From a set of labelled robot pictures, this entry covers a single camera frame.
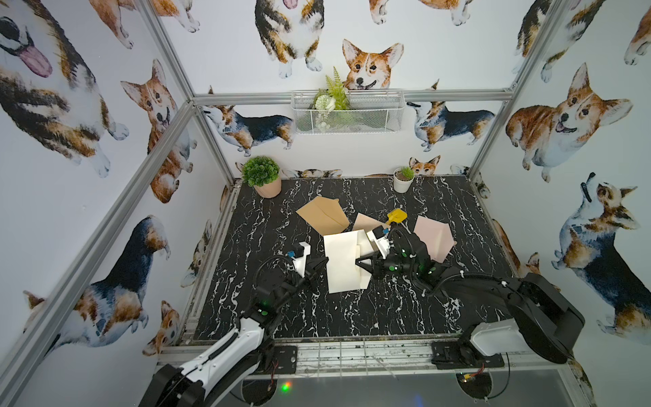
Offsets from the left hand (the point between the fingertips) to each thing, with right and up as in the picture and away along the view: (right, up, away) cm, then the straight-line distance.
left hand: (328, 256), depth 77 cm
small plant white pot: (+30, +26, +33) cm, 52 cm away
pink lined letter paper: (+11, +3, +2) cm, 11 cm away
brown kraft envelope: (-3, +11, +30) cm, 32 cm away
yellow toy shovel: (+27, +11, +29) cm, 41 cm away
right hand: (+8, -2, +1) cm, 8 cm away
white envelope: (+4, -4, +1) cm, 6 cm away
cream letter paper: (+13, +8, +21) cm, 26 cm away
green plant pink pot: (-28, +28, +26) cm, 47 cm away
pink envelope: (+42, +3, +24) cm, 48 cm away
